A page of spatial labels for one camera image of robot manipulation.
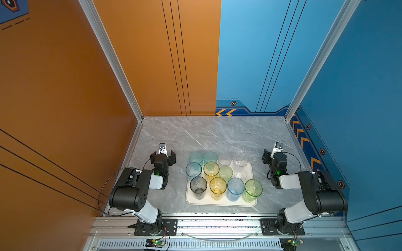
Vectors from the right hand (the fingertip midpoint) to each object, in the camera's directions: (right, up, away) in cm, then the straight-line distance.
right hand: (270, 150), depth 94 cm
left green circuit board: (-62, -39, -23) cm, 77 cm away
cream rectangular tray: (-38, -25, -12) cm, 47 cm away
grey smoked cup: (-42, -15, -18) cm, 48 cm away
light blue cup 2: (-24, -16, -17) cm, 34 cm away
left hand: (-65, 0, 0) cm, 65 cm away
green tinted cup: (-15, -18, -15) cm, 28 cm away
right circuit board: (-1, -39, -24) cm, 46 cm away
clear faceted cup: (-18, -6, -2) cm, 19 cm away
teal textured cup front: (-36, -3, -6) cm, 37 cm away
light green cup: (-27, -13, -2) cm, 30 cm away
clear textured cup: (-27, -6, 0) cm, 28 cm away
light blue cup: (-45, -9, -11) cm, 47 cm away
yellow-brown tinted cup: (-33, -15, -19) cm, 41 cm away
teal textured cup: (-45, -3, -6) cm, 45 cm away
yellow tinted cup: (-36, -9, -8) cm, 38 cm away
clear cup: (-20, -12, -7) cm, 24 cm away
